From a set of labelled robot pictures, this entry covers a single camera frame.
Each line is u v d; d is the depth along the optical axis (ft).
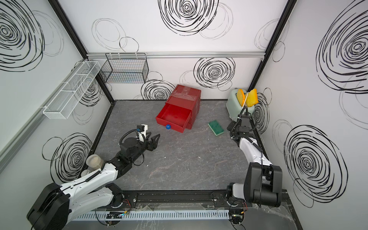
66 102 2.38
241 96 3.09
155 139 2.43
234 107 3.14
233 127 2.61
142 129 2.24
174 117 2.96
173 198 2.46
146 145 2.34
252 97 3.09
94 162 2.54
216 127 3.35
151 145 2.36
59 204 1.30
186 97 3.07
